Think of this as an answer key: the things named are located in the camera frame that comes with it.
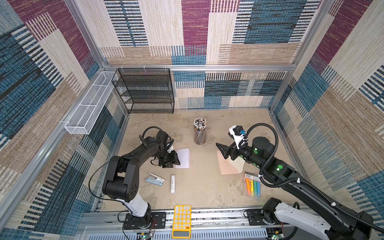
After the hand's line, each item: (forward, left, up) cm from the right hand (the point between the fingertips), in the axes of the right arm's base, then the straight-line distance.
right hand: (224, 141), depth 70 cm
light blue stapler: (-8, +36, -25) cm, 45 cm away
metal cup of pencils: (+15, +10, -13) cm, 22 cm away
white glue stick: (-10, +26, -25) cm, 38 cm away
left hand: (+1, +24, -22) cm, 33 cm away
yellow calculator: (-29, +21, -25) cm, 44 cm away
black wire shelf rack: (+52, +48, -10) cm, 71 cm away
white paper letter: (+6, +21, -26) cm, 34 cm away
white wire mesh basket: (+26, +81, -9) cm, 85 cm away
